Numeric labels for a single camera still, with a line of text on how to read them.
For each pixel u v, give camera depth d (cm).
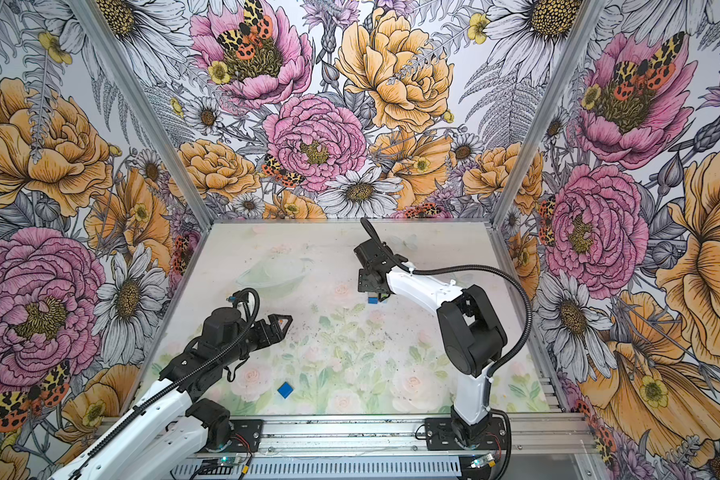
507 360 50
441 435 73
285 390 81
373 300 99
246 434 74
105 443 45
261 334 70
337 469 112
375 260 74
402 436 76
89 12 71
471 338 49
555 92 85
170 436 59
